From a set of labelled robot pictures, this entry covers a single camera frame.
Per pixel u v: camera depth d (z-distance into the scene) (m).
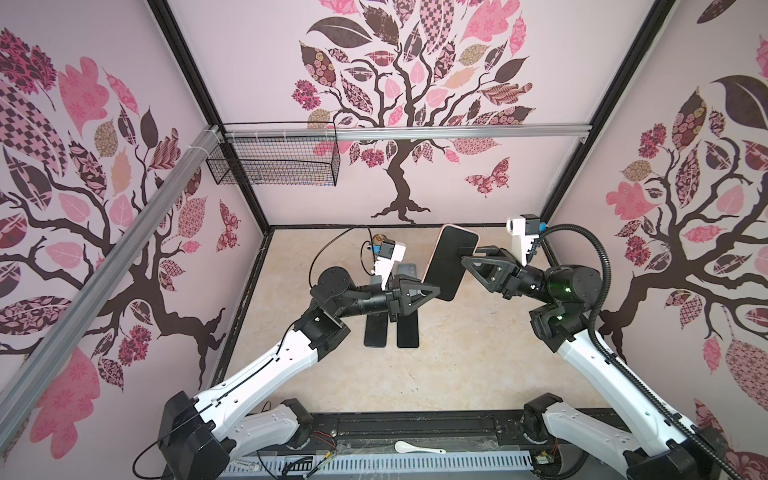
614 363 0.45
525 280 0.49
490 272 0.51
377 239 1.03
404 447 0.71
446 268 0.53
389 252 0.52
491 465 0.70
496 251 0.54
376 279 0.55
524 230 0.49
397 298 0.52
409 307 0.54
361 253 0.58
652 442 0.40
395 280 0.54
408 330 0.91
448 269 0.53
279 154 0.95
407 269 0.60
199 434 0.38
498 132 1.56
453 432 0.76
